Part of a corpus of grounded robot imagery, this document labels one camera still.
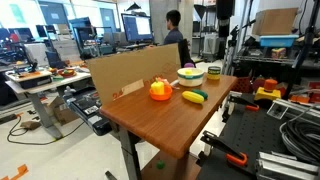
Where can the green toy cucumber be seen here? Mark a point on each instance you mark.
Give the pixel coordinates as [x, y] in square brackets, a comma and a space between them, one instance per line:
[201, 93]

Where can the purple ball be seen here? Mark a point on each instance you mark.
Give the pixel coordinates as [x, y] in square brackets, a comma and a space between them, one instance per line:
[189, 65]

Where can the red bowl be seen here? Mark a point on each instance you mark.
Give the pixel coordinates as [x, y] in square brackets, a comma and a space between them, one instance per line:
[66, 72]

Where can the aluminium extrusion bar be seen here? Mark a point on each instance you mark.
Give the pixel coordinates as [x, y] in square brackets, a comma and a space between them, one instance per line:
[286, 166]
[296, 108]

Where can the blue plastic bin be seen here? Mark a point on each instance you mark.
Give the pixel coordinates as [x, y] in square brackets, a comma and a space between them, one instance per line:
[277, 40]

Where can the orange toy fruit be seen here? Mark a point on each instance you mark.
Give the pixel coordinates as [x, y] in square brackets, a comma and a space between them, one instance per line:
[161, 97]

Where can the yellow green tin can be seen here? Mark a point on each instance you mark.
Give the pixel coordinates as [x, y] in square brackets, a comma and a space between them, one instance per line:
[213, 73]

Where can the black breadboard plate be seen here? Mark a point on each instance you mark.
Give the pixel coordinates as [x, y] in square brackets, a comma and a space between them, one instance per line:
[253, 133]

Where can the white pot with teal rim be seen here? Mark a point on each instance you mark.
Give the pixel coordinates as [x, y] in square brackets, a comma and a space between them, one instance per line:
[190, 78]

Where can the small pink white toy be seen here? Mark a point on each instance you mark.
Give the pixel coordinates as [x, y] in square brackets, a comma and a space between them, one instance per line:
[166, 81]

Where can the small green ball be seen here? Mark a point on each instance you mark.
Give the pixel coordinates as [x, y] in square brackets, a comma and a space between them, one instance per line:
[160, 164]

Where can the computer monitor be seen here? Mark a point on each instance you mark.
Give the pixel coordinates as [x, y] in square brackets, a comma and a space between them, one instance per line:
[137, 28]

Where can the white desk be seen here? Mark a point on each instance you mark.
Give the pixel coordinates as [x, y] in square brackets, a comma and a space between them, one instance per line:
[43, 87]

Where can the brown cardboard panel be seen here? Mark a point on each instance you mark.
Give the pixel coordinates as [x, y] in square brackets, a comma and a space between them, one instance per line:
[133, 71]

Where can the colourful cube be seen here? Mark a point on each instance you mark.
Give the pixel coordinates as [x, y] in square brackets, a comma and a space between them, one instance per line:
[278, 52]

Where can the yellow toy pepper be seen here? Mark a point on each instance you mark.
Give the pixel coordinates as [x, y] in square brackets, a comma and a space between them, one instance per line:
[157, 88]

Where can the person in dark shirt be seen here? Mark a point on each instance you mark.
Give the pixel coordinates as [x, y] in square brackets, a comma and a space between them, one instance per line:
[173, 33]

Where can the brown cardboard box on shelf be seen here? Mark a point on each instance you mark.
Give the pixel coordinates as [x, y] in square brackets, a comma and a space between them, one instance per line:
[275, 21]

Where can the brown cardboard box under desk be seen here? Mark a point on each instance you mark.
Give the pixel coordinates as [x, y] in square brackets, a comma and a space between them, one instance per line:
[63, 113]

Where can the black office chair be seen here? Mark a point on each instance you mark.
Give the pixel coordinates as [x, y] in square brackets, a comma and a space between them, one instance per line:
[184, 53]

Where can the orange floor tape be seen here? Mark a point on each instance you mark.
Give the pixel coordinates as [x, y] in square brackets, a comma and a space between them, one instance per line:
[18, 172]

